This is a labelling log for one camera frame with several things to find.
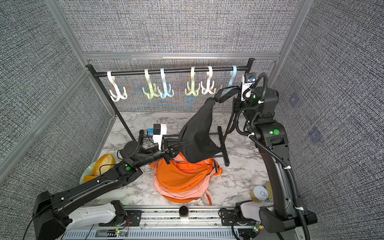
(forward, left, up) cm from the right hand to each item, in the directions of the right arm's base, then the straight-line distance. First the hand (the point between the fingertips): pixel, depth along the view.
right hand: (243, 86), depth 58 cm
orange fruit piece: (-20, +77, -45) cm, 91 cm away
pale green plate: (-16, +79, -45) cm, 92 cm away
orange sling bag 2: (-30, +27, -50) cm, 64 cm away
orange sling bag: (-19, +26, -46) cm, 56 cm away
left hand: (-19, +21, -11) cm, 30 cm away
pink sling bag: (-30, +27, -41) cm, 58 cm away
